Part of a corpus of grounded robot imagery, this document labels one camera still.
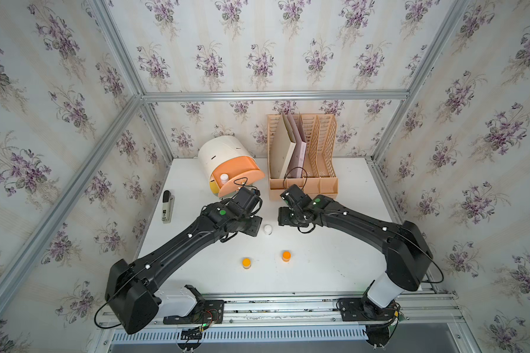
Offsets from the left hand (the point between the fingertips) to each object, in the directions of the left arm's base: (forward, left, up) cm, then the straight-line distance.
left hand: (256, 224), depth 78 cm
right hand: (+5, -11, -5) cm, 13 cm away
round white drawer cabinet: (+25, +13, +9) cm, 29 cm away
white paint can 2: (+5, -5, -13) cm, 14 cm away
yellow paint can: (-9, +4, -13) cm, 17 cm away
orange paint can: (-7, -11, -13) cm, 18 cm away
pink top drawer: (+20, +9, +5) cm, 23 cm away
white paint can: (+18, +13, +4) cm, 23 cm away
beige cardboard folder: (+38, -12, +3) cm, 40 cm away
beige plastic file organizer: (+41, -33, -15) cm, 55 cm away
